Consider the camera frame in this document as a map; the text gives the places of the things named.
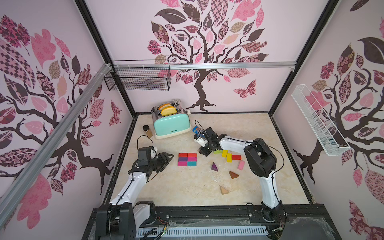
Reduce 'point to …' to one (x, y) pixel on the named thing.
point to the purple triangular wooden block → (214, 167)
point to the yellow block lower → (229, 158)
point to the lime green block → (218, 151)
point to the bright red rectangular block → (192, 155)
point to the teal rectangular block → (191, 163)
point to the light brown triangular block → (223, 191)
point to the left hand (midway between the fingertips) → (171, 161)
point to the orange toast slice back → (164, 105)
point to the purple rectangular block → (183, 159)
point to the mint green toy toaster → (170, 119)
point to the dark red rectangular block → (183, 155)
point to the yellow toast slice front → (168, 110)
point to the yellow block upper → (224, 153)
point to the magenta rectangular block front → (182, 163)
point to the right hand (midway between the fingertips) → (202, 150)
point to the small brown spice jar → (149, 133)
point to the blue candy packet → (195, 129)
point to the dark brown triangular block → (233, 175)
